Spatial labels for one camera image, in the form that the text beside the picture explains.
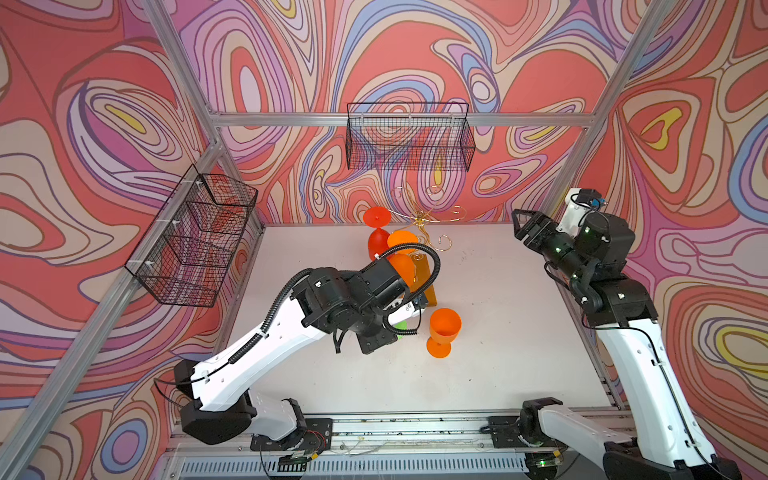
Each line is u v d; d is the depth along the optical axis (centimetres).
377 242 82
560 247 53
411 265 95
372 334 53
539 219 55
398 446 73
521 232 57
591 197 52
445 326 79
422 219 78
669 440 36
